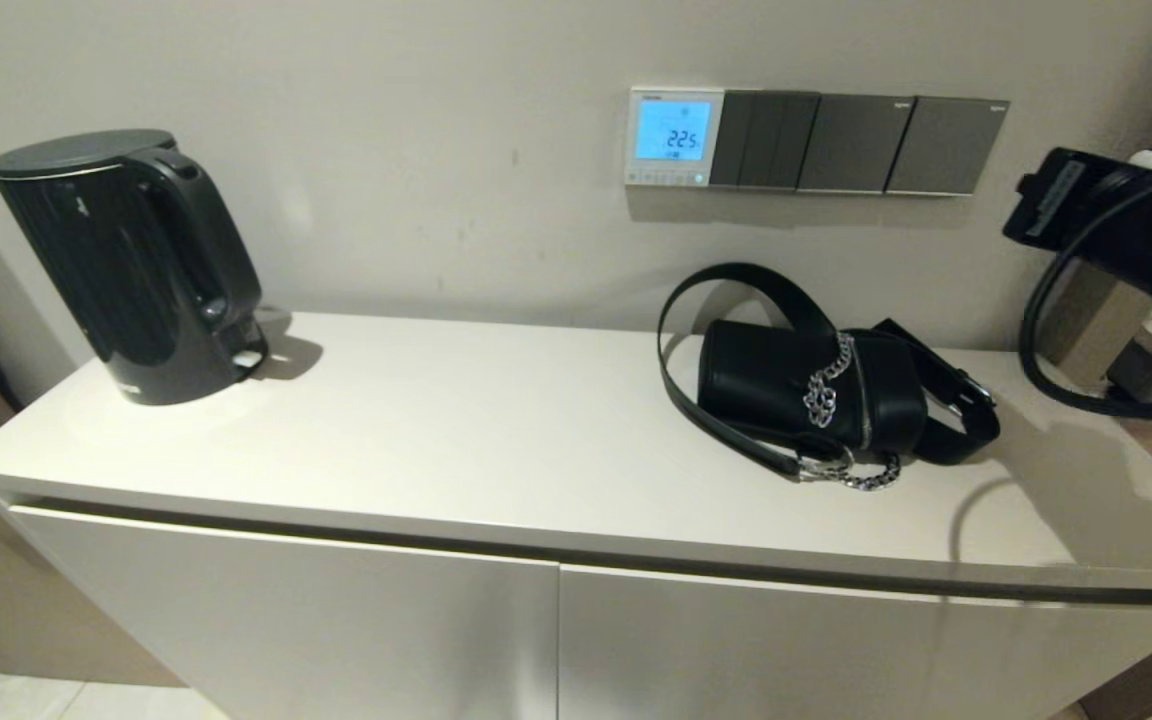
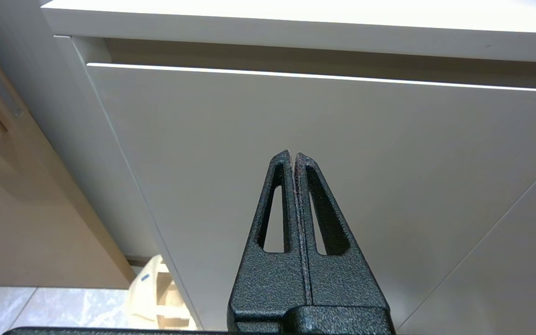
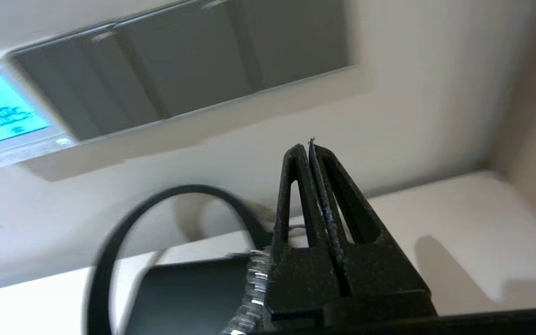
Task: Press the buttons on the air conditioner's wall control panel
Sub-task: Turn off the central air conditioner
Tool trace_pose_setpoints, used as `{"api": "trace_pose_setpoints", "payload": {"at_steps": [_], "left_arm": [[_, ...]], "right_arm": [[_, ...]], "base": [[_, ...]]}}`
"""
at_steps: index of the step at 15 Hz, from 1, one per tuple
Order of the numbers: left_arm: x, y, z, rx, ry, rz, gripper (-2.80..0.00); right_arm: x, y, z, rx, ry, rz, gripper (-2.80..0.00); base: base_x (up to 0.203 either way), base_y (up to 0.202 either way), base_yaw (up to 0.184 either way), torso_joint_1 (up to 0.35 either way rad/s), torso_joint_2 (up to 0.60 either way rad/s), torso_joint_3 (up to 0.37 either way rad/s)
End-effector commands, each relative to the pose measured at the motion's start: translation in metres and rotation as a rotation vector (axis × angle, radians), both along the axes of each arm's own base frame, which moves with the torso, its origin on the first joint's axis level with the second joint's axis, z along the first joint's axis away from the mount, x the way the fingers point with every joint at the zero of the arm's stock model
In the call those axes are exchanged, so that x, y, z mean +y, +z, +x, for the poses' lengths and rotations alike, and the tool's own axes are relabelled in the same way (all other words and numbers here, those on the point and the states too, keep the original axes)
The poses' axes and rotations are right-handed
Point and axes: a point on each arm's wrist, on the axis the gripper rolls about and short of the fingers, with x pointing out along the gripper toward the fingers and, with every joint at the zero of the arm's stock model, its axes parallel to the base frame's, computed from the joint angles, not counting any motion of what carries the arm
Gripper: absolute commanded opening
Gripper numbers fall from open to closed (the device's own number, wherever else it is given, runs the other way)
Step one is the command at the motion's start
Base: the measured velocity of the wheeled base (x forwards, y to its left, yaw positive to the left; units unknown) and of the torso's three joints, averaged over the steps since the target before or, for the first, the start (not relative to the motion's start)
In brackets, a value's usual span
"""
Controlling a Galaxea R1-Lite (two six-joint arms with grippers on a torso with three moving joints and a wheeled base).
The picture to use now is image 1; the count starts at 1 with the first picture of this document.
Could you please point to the grey single wall switch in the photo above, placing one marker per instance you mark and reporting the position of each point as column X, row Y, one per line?
column 856, row 142
column 946, row 146

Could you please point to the black electric kettle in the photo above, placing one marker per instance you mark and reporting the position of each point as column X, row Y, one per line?
column 131, row 290

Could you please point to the white wall thermostat panel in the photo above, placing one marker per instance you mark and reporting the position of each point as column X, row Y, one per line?
column 671, row 130

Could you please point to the white cabinet door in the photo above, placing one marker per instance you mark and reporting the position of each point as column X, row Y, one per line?
column 816, row 660
column 316, row 630

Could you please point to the grey triple rocker wall switch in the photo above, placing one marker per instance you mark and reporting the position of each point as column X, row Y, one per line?
column 766, row 138

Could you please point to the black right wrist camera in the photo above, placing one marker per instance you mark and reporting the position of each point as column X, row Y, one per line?
column 1051, row 200

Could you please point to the white sideboard cabinet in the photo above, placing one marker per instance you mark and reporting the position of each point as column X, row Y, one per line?
column 496, row 440

